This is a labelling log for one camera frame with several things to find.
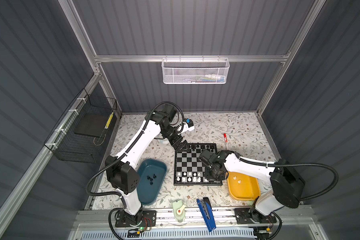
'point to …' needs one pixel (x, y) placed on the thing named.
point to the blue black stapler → (205, 205)
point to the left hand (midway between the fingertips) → (183, 143)
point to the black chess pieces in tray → (151, 179)
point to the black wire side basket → (78, 135)
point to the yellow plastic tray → (243, 187)
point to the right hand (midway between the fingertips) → (210, 180)
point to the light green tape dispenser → (179, 210)
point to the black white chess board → (189, 170)
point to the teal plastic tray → (152, 174)
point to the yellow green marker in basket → (109, 120)
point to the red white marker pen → (225, 137)
